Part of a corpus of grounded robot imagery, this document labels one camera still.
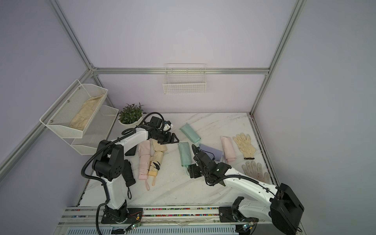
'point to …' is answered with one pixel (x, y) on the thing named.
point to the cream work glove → (244, 142)
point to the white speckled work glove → (255, 171)
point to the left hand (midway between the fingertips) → (174, 142)
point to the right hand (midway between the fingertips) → (194, 169)
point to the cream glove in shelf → (82, 119)
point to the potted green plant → (131, 115)
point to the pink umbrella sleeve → (144, 148)
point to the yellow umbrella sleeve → (158, 147)
